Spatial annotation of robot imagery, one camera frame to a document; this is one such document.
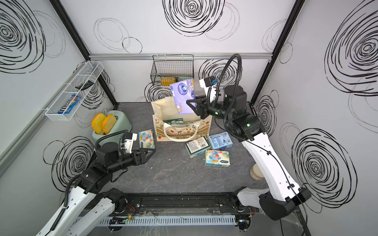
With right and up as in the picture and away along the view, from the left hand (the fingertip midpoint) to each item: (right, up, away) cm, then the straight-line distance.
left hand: (151, 152), depth 68 cm
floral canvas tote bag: (+21, +10, +13) cm, 26 cm away
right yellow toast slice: (-28, +13, +13) cm, 33 cm away
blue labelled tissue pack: (+37, +1, +23) cm, 43 cm away
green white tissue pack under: (+22, -2, +20) cm, 30 cm away
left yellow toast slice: (-34, +13, +12) cm, 38 cm away
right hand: (+19, +23, -11) cm, 32 cm away
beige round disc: (+53, -13, +9) cm, 56 cm away
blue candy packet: (-39, +24, +4) cm, 46 cm away
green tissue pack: (+9, +14, +28) cm, 33 cm away
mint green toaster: (-24, +12, +24) cm, 36 cm away
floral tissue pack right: (+34, -8, +16) cm, 38 cm away
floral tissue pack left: (-9, +3, +25) cm, 27 cm away
